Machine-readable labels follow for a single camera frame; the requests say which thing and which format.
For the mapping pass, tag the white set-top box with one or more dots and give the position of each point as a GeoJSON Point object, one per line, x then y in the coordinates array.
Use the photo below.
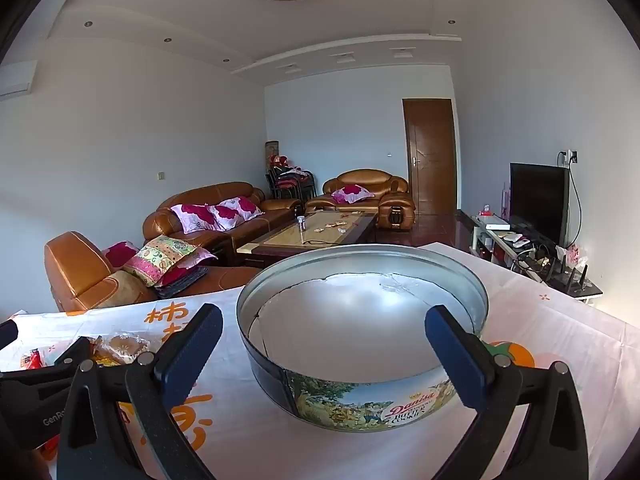
{"type": "Point", "coordinates": [492, 222]}

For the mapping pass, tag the dark red pillow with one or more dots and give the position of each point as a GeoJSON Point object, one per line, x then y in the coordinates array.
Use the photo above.
{"type": "Point", "coordinates": [120, 254]}

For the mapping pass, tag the brown leather chaise sofa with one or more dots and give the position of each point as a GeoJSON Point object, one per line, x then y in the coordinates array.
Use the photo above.
{"type": "Point", "coordinates": [75, 265]}

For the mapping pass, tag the pink plastic bag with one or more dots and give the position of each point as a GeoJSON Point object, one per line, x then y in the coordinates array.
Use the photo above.
{"type": "Point", "coordinates": [572, 254]}

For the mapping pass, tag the white tv stand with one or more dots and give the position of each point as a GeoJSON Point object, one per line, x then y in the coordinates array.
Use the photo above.
{"type": "Point", "coordinates": [492, 242]}

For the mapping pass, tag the round metal cookie tin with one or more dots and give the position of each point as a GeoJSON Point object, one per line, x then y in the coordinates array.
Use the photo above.
{"type": "Point", "coordinates": [350, 405]}

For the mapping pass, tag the clear bread packet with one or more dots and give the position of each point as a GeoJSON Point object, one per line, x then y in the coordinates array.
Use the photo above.
{"type": "Point", "coordinates": [122, 347]}

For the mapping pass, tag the white orange printed tablecloth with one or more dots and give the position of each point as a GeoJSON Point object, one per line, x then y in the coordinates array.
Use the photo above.
{"type": "Point", "coordinates": [550, 320]}

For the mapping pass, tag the red plush toy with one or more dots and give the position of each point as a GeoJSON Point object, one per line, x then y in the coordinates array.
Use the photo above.
{"type": "Point", "coordinates": [279, 160]}

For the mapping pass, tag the large red snack packet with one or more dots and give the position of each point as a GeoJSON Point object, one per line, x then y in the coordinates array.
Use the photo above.
{"type": "Point", "coordinates": [31, 360]}

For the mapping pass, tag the white air conditioner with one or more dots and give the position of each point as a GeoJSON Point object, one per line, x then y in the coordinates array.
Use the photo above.
{"type": "Point", "coordinates": [17, 77]}

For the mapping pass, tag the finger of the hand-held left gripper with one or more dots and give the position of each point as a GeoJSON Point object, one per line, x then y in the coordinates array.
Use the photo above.
{"type": "Point", "coordinates": [75, 355]}

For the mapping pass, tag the brown leather three-seat sofa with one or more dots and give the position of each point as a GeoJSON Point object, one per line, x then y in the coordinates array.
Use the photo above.
{"type": "Point", "coordinates": [200, 195]}

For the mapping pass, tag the black router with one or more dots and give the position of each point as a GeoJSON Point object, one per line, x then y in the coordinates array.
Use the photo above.
{"type": "Point", "coordinates": [570, 280]}

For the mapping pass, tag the metal cup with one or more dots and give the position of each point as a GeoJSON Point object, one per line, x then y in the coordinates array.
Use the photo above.
{"type": "Point", "coordinates": [301, 223]}

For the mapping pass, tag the wall power socket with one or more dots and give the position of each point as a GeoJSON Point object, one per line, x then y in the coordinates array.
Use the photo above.
{"type": "Point", "coordinates": [570, 156]}

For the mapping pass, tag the black television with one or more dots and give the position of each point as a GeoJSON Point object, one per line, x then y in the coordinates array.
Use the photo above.
{"type": "Point", "coordinates": [537, 200]}

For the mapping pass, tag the brown wooden door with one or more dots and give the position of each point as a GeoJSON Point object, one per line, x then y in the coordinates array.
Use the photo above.
{"type": "Point", "coordinates": [430, 150]}

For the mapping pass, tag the yellow green floral pillow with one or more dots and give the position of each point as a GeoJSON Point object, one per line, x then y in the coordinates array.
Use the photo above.
{"type": "Point", "coordinates": [165, 257]}

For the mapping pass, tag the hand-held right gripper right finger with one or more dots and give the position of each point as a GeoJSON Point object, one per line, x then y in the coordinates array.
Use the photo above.
{"type": "Point", "coordinates": [462, 360]}

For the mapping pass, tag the brown seat cushion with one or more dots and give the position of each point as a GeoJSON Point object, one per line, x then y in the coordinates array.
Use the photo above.
{"type": "Point", "coordinates": [125, 290]}

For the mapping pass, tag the stack of black chairs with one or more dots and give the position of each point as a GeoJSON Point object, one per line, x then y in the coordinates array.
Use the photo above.
{"type": "Point", "coordinates": [292, 185]}

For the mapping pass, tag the pink floral pillow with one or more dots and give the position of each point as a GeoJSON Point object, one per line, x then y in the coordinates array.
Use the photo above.
{"type": "Point", "coordinates": [195, 217]}
{"type": "Point", "coordinates": [237, 210]}
{"type": "Point", "coordinates": [352, 194]}

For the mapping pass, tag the dark wooden coffee table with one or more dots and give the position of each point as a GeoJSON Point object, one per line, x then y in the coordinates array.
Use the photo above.
{"type": "Point", "coordinates": [320, 237]}

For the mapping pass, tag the yellow biscuit packet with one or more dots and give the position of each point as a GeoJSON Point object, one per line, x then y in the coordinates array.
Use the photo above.
{"type": "Point", "coordinates": [107, 360]}

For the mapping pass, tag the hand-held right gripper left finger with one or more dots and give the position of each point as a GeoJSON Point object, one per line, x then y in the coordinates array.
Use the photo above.
{"type": "Point", "coordinates": [185, 360]}

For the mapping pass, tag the folded dark blankets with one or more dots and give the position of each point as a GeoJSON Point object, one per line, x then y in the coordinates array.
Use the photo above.
{"type": "Point", "coordinates": [182, 282]}

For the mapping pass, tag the small brown leather armchair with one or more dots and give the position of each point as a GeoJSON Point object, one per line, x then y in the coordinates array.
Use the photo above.
{"type": "Point", "coordinates": [365, 177]}

